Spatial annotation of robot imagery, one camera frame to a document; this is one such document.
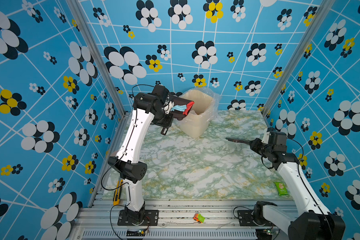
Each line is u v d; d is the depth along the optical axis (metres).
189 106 0.78
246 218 0.72
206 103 0.96
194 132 0.99
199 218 0.72
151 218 0.73
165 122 0.65
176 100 0.80
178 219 0.75
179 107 0.78
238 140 0.89
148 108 0.48
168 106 0.64
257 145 0.72
